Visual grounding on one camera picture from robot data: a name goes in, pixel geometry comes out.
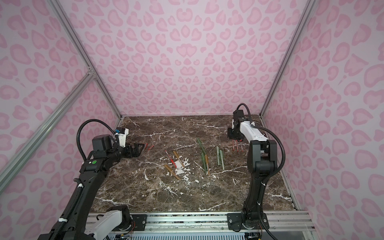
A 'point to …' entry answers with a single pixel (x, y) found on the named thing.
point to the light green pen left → (218, 152)
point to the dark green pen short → (204, 161)
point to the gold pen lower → (172, 172)
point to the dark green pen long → (201, 145)
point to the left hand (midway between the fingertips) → (136, 142)
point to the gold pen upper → (177, 156)
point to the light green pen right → (222, 157)
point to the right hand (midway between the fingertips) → (233, 135)
